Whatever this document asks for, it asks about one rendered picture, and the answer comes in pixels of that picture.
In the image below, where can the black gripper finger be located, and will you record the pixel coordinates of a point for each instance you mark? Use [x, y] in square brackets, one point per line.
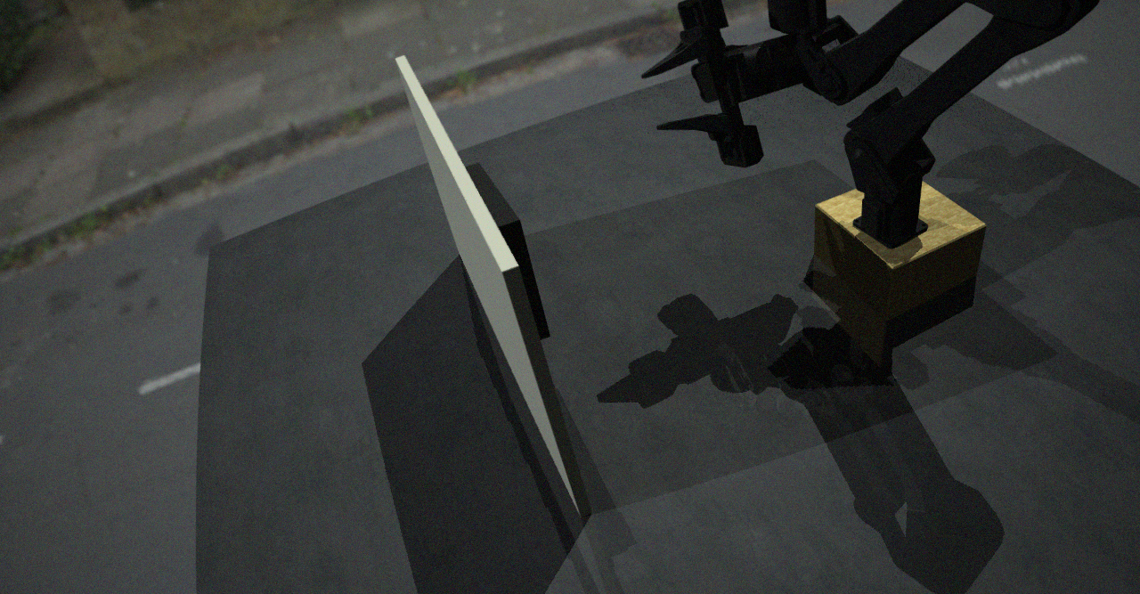
[718, 127]
[693, 44]

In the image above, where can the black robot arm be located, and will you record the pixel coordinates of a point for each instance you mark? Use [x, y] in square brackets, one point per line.
[885, 149]

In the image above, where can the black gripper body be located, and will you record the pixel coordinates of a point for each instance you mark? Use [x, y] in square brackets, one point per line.
[738, 75]

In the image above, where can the black picture frame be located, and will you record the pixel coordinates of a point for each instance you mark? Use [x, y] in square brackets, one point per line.
[511, 230]

